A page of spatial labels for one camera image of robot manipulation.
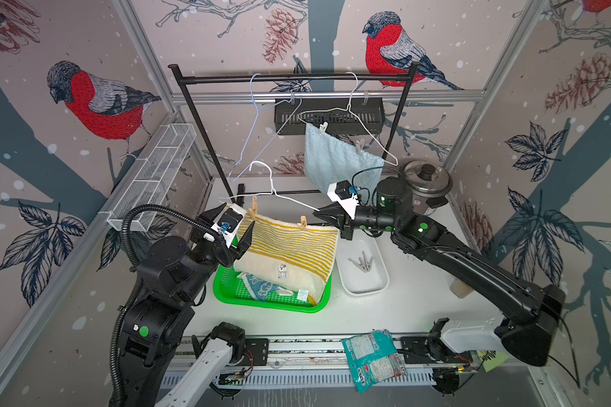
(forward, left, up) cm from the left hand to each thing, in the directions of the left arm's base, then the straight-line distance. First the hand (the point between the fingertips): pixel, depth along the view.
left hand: (239, 206), depth 56 cm
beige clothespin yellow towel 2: (+2, -14, -11) cm, 18 cm away
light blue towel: (+33, -23, -15) cm, 43 cm away
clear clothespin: (+5, -33, -42) cm, 54 cm away
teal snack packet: (-24, -33, -39) cm, 57 cm away
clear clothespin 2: (+5, -36, -41) cm, 55 cm away
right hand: (+4, -18, -6) cm, 20 cm away
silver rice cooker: (+30, -61, -25) cm, 72 cm away
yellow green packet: (-24, -68, -41) cm, 83 cm away
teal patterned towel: (-5, +1, -40) cm, 40 cm away
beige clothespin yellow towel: (+6, 0, -10) cm, 12 cm away
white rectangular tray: (-1, -31, -42) cm, 52 cm away
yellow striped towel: (+3, -11, -32) cm, 34 cm away
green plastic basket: (-4, +12, -42) cm, 44 cm away
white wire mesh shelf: (+20, +35, -12) cm, 42 cm away
